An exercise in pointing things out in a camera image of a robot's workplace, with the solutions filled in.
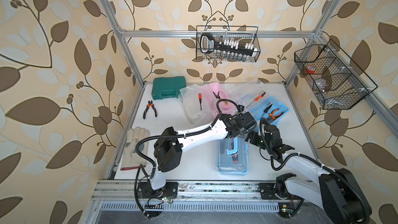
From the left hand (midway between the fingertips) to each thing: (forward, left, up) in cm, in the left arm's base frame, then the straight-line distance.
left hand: (235, 125), depth 81 cm
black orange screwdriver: (-16, +1, -3) cm, 16 cm away
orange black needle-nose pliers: (+16, -27, -13) cm, 34 cm away
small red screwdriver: (+20, +19, -4) cm, 28 cm away
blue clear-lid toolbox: (-15, +3, -3) cm, 15 cm away
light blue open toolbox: (+23, -16, -4) cm, 28 cm away
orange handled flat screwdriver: (+23, -18, -5) cm, 30 cm away
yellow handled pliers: (+32, +7, -14) cm, 36 cm away
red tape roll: (+23, -39, +19) cm, 49 cm away
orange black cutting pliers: (+25, +55, -15) cm, 62 cm away
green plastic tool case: (+37, +43, -10) cm, 58 cm away
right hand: (0, -8, -11) cm, 13 cm away
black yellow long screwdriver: (+20, -26, -12) cm, 35 cm away
